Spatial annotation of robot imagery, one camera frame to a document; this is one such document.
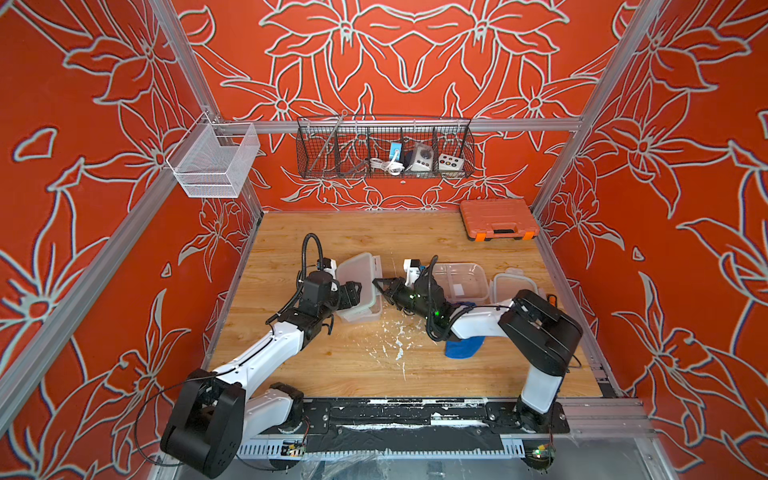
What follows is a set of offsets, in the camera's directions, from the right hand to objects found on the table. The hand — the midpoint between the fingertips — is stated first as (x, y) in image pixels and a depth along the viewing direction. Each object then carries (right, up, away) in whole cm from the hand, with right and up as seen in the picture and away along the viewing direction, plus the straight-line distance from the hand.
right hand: (364, 284), depth 81 cm
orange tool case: (+49, +21, +35) cm, 63 cm away
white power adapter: (+18, +38, +9) cm, 43 cm away
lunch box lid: (-3, +4, +13) cm, 14 cm away
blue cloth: (+29, -19, +2) cm, 34 cm away
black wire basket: (+5, +44, +20) cm, 49 cm away
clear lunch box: (+32, -2, +17) cm, 37 cm away
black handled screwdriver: (+59, -6, +11) cm, 60 cm away
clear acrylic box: (-49, +39, +13) cm, 64 cm away
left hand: (-4, -1, +5) cm, 6 cm away
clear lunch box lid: (+47, -4, +19) cm, 51 cm away
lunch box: (-3, -8, 0) cm, 9 cm away
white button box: (+26, +38, +14) cm, 48 cm away
